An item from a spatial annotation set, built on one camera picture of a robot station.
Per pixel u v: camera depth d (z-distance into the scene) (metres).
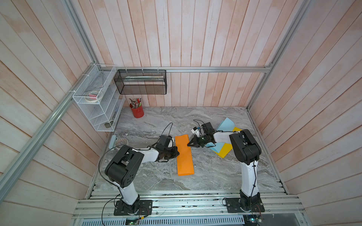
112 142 0.96
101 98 0.73
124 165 0.48
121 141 1.00
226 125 1.08
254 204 0.67
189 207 0.75
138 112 1.11
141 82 1.06
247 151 0.56
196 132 0.97
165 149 0.77
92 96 0.73
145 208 0.73
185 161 0.91
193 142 0.90
